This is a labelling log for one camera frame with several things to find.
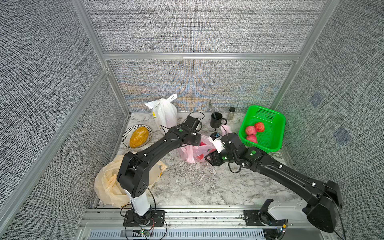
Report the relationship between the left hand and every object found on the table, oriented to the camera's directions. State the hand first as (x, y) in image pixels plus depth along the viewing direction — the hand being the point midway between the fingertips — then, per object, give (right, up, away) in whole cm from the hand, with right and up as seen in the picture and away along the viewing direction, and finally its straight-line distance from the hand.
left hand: (200, 138), depth 86 cm
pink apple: (+35, +5, +14) cm, 38 cm away
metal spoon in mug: (+8, +23, +20) cm, 31 cm away
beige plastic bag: (-46, -23, -13) cm, 53 cm away
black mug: (+12, +11, +21) cm, 27 cm away
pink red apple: (+35, +1, +14) cm, 38 cm away
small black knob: (+25, +20, +25) cm, 41 cm away
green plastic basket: (+51, -2, +17) cm, 54 cm away
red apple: (+43, +7, +17) cm, 46 cm away
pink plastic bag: (-4, -7, -9) cm, 12 cm away
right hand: (+4, -6, -11) cm, 13 cm away
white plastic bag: (-22, +16, +12) cm, 30 cm away
